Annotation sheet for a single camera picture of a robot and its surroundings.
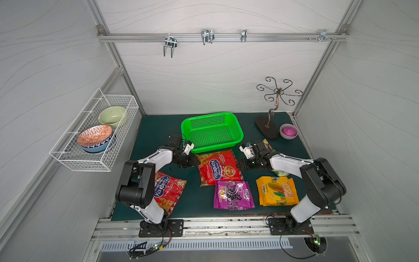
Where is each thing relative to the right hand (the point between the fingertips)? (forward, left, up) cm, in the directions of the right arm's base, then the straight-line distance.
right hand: (240, 163), depth 93 cm
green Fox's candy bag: (-5, -23, -1) cm, 23 cm away
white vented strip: (-38, -5, -2) cm, 38 cm away
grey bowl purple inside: (+23, -32, +3) cm, 40 cm away
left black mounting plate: (-34, +34, +3) cm, 48 cm away
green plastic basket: (+24, +18, -2) cm, 30 cm away
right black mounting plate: (-32, -18, +7) cm, 37 cm away
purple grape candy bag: (-19, +4, +3) cm, 20 cm away
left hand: (-3, +24, +3) cm, 24 cm away
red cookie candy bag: (-4, +12, +3) cm, 13 cm away
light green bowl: (+4, +61, +33) cm, 70 cm away
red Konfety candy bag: (-17, +38, +2) cm, 42 cm away
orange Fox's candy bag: (+13, -18, 0) cm, 22 cm away
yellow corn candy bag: (-16, -17, +3) cm, 24 cm away
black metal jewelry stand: (+30, -20, +1) cm, 37 cm away
